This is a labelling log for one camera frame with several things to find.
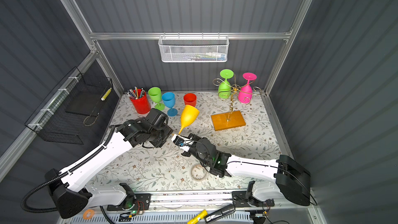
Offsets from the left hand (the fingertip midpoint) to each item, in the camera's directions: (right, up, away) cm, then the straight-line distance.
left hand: (174, 133), depth 75 cm
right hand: (+4, 0, -3) cm, 5 cm away
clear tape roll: (+12, -22, +8) cm, 26 cm away
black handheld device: (+19, -34, -8) cm, 40 cm away
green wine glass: (-17, +21, +24) cm, 36 cm away
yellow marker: (+13, -36, -6) cm, 39 cm away
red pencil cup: (-26, +14, +26) cm, 39 cm away
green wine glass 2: (+27, +24, +15) cm, 39 cm away
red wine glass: (+6, +18, +27) cm, 33 cm away
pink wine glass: (+38, +20, +12) cm, 45 cm away
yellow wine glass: (+8, +9, +1) cm, 12 cm away
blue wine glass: (-7, +17, +22) cm, 29 cm away
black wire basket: (-51, +9, -5) cm, 52 cm away
